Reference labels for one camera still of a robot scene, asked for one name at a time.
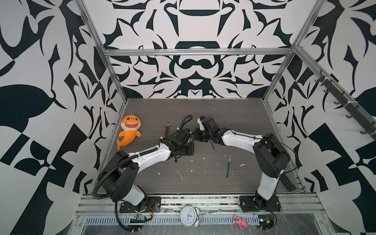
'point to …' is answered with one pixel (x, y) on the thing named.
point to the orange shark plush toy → (130, 124)
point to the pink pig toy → (241, 222)
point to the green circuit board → (265, 221)
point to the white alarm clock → (189, 216)
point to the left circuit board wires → (142, 220)
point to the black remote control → (287, 182)
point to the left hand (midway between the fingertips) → (193, 147)
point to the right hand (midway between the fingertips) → (190, 133)
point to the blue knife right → (212, 144)
